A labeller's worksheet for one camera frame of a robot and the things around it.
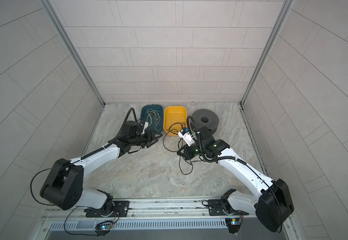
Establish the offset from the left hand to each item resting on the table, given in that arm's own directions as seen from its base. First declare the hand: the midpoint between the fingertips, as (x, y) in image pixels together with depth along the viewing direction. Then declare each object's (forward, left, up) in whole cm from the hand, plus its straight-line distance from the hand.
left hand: (163, 136), depth 81 cm
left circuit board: (-40, +24, -11) cm, 48 cm away
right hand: (-11, -8, +1) cm, 14 cm away
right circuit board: (-38, -34, -14) cm, 53 cm away
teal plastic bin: (+24, +10, -11) cm, 29 cm away
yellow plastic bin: (+23, -5, -16) cm, 28 cm away
